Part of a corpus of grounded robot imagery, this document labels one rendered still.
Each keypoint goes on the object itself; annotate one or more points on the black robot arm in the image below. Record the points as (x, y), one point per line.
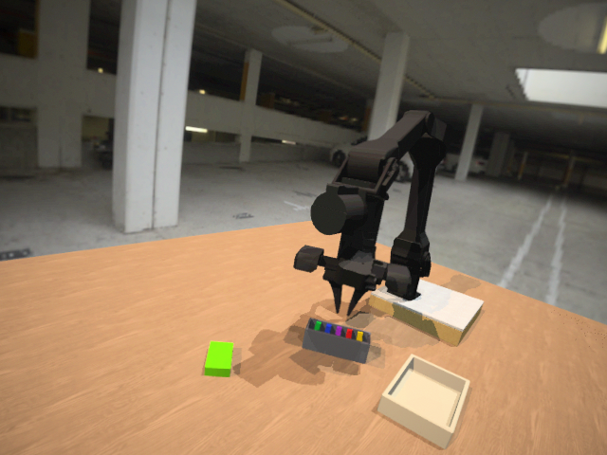
(355, 199)

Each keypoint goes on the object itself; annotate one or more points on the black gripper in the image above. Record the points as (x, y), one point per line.
(397, 277)

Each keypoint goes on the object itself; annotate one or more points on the lime green flat block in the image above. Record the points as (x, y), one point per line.
(219, 359)

